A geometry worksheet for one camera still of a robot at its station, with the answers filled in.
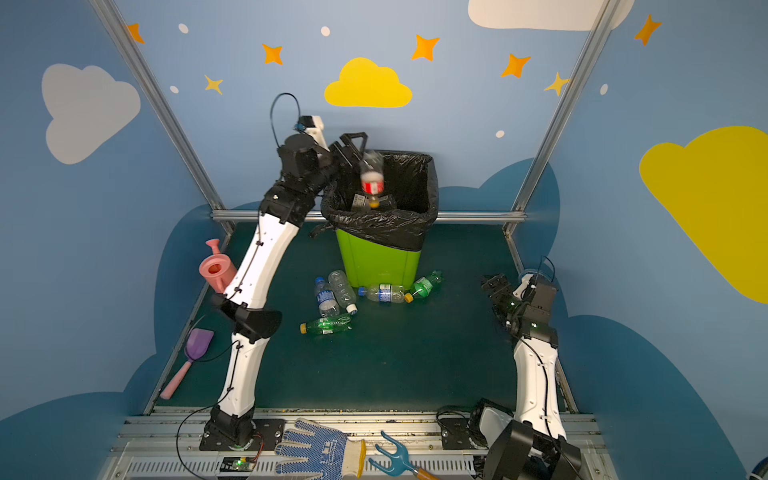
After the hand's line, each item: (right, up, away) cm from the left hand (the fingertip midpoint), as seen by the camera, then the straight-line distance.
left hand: (357, 138), depth 69 cm
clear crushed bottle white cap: (-8, -40, +29) cm, 50 cm away
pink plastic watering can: (-47, -32, +24) cm, 62 cm away
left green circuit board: (-29, -78, +1) cm, 83 cm away
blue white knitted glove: (-7, -77, +2) cm, 77 cm away
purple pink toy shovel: (-50, -54, +19) cm, 76 cm away
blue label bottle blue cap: (-12, -43, +26) cm, 52 cm away
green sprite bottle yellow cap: (-11, -49, +19) cm, 54 cm away
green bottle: (+19, -38, +29) cm, 52 cm away
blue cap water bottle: (+6, -40, +27) cm, 49 cm away
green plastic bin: (+2, -30, +21) cm, 37 cm away
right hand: (+36, -36, +12) cm, 52 cm away
